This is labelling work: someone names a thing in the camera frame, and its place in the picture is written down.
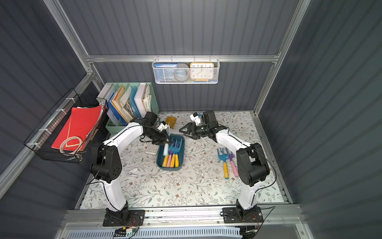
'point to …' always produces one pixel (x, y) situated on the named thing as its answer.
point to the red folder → (82, 121)
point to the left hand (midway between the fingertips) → (169, 141)
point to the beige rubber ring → (62, 145)
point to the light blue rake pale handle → (165, 150)
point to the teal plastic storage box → (159, 156)
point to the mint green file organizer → (127, 101)
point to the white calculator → (151, 149)
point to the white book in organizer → (138, 98)
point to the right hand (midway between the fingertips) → (185, 131)
